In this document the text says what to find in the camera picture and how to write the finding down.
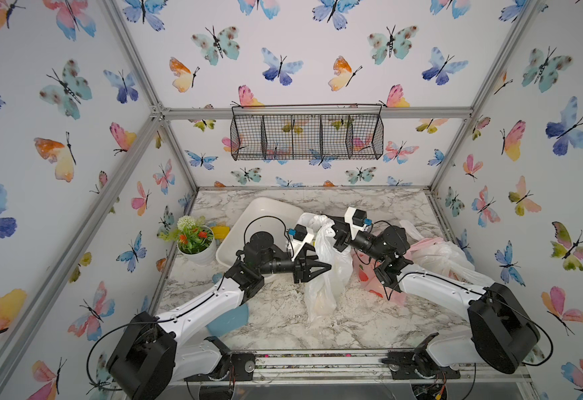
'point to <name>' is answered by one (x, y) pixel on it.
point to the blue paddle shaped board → (230, 322)
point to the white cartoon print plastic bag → (446, 260)
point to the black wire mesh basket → (306, 132)
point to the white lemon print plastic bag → (321, 295)
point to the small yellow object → (220, 232)
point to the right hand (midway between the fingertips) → (325, 214)
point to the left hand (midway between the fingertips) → (330, 260)
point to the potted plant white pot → (205, 257)
